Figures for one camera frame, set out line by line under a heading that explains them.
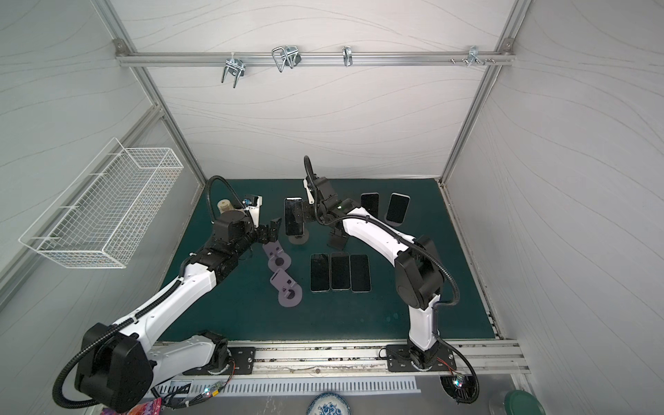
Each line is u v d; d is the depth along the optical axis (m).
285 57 0.76
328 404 0.66
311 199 0.77
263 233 0.72
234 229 0.60
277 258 0.92
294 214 0.91
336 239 1.01
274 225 0.74
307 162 0.68
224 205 0.98
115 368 0.38
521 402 0.59
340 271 0.92
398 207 0.96
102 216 0.68
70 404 0.39
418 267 0.48
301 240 1.01
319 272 0.91
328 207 0.66
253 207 0.70
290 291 0.82
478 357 0.76
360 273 0.91
